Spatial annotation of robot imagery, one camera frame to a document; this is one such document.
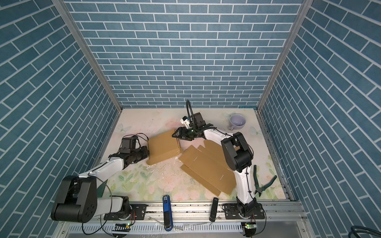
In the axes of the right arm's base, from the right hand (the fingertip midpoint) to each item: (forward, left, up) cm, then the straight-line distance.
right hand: (175, 135), depth 91 cm
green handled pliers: (-24, -50, -11) cm, 56 cm away
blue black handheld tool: (-45, -5, -7) cm, 45 cm away
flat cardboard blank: (-12, -22, -13) cm, 28 cm away
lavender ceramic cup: (+22, -42, -9) cm, 48 cm away
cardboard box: (-4, +8, -6) cm, 11 cm away
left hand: (-8, +15, -6) cm, 18 cm away
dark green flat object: (-38, +20, +15) cm, 45 cm away
